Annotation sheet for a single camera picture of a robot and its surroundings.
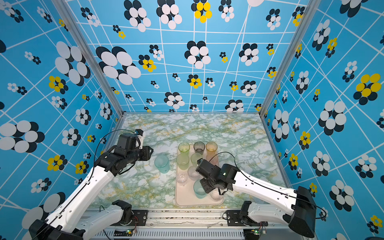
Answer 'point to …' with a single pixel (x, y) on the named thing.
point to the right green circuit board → (251, 233)
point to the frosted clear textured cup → (193, 174)
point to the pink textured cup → (213, 158)
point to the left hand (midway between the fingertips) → (151, 149)
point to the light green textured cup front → (194, 157)
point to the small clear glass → (181, 177)
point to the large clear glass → (215, 195)
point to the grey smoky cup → (199, 147)
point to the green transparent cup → (184, 147)
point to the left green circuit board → (123, 232)
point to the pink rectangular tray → (188, 190)
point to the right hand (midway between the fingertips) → (206, 183)
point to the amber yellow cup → (211, 149)
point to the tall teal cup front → (161, 162)
